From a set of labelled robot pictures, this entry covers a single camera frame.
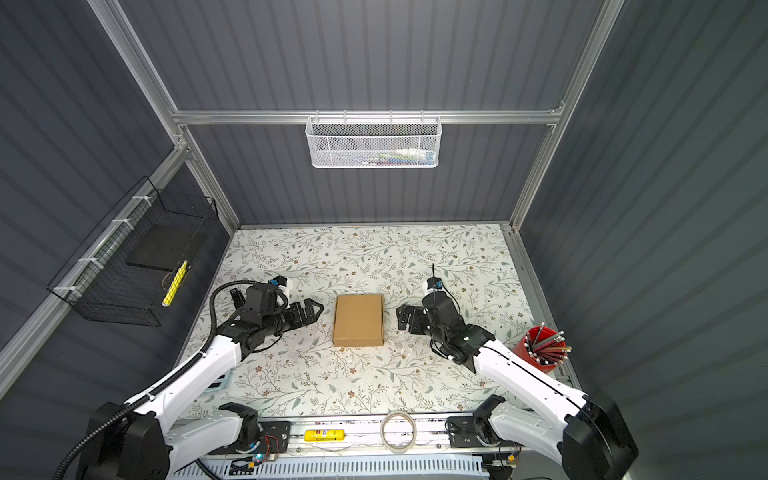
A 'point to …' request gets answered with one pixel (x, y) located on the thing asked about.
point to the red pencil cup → (544, 347)
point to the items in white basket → (400, 157)
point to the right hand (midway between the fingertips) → (413, 313)
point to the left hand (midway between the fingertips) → (312, 311)
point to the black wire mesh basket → (130, 271)
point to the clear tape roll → (411, 443)
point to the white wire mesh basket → (374, 142)
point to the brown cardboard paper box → (359, 321)
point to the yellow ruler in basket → (175, 284)
